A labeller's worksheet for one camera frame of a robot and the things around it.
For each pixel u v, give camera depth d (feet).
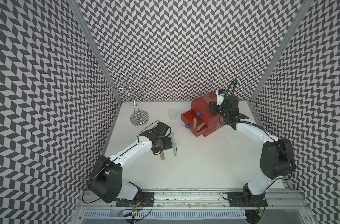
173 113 3.45
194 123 3.07
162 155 2.92
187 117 3.13
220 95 2.53
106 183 1.35
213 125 2.83
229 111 2.22
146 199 2.36
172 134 3.23
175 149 2.99
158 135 2.11
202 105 2.98
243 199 2.35
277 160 1.50
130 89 2.67
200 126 2.99
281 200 2.47
